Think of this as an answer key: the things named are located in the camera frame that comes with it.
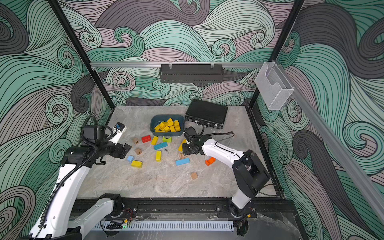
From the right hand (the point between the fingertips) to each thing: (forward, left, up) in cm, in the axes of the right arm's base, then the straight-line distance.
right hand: (184, 150), depth 87 cm
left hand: (-4, +31, +17) cm, 36 cm away
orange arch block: (-5, -15, -6) cm, 17 cm away
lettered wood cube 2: (+2, +30, -5) cm, 30 cm away
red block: (+13, +27, -6) cm, 30 cm away
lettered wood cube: (+10, +33, -5) cm, 35 cm away
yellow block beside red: (+11, +21, -6) cm, 24 cm away
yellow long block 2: (+5, +3, -6) cm, 8 cm away
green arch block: (+11, +12, -5) cm, 17 cm away
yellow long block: (+21, +6, -3) cm, 22 cm away
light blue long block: (-4, +2, -7) cm, 8 cm away
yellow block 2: (-6, +29, -5) cm, 30 cm away
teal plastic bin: (+29, +22, -5) cm, 37 cm away
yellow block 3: (-2, +16, -5) cm, 17 cm away
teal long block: (+7, +16, -7) cm, 19 cm away
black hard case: (+33, -19, -4) cm, 38 cm away
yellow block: (+22, +19, -6) cm, 30 cm away
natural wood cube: (-12, -6, -7) cm, 16 cm away
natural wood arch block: (-1, +2, -5) cm, 5 cm away
